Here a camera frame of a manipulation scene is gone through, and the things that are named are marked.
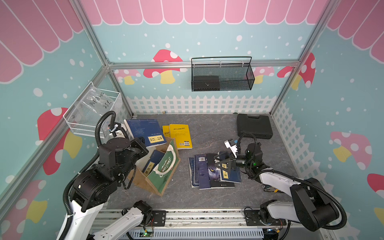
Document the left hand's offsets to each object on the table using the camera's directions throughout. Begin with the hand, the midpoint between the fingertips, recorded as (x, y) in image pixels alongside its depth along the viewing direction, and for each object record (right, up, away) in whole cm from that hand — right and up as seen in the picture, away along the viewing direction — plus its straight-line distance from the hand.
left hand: (145, 141), depth 59 cm
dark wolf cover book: (+31, -21, +26) cm, 46 cm away
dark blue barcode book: (+23, -20, +28) cm, 42 cm away
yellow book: (+10, +2, +47) cm, 48 cm away
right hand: (+30, -12, +16) cm, 36 cm away
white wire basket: (-30, +5, +6) cm, 31 cm away
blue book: (+17, -17, +33) cm, 41 cm away
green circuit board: (-4, -47, +14) cm, 49 cm away
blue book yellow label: (-6, -15, +30) cm, 34 cm away
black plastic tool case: (+67, +7, +51) cm, 85 cm away
